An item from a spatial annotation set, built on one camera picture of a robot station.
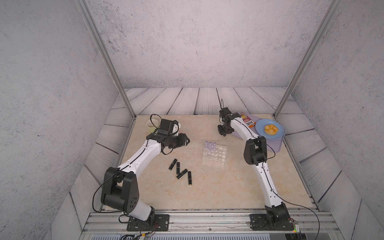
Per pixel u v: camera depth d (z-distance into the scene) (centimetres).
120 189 43
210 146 95
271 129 108
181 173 89
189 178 87
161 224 73
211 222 74
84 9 70
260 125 112
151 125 71
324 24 76
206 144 94
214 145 94
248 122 111
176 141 77
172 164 93
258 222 73
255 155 69
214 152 95
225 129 97
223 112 91
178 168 92
